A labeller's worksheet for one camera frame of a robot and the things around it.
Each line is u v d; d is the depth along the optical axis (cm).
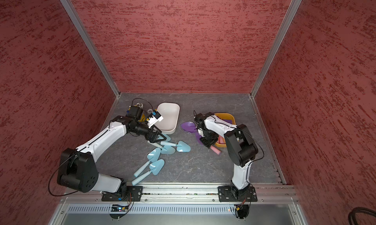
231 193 73
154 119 74
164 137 74
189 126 99
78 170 42
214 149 88
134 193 75
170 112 108
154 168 82
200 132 87
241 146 49
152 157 87
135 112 69
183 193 76
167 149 89
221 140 90
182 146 90
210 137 77
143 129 71
